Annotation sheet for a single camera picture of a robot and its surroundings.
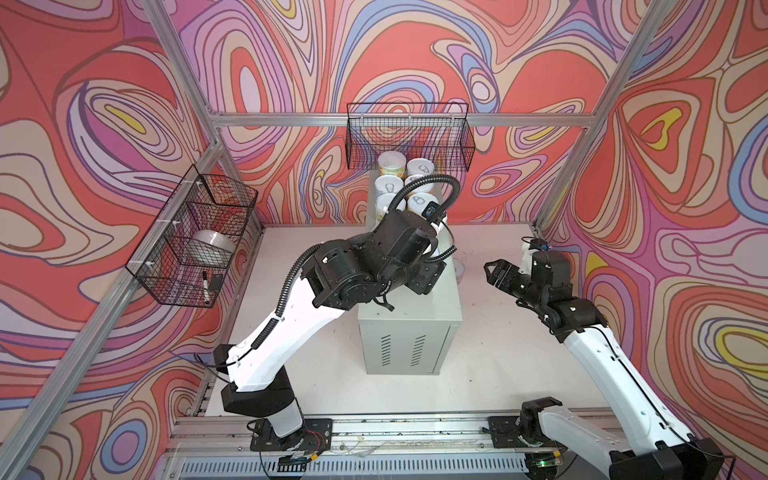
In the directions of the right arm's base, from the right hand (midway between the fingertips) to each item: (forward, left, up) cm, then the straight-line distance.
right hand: (496, 276), depth 77 cm
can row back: (+15, +4, -17) cm, 23 cm away
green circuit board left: (-37, +54, -24) cm, 70 cm away
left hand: (-8, +20, +19) cm, 29 cm away
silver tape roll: (+4, +70, +11) cm, 71 cm away
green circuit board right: (-39, -8, -23) cm, 46 cm away
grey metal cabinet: (-18, +23, +4) cm, 29 cm away
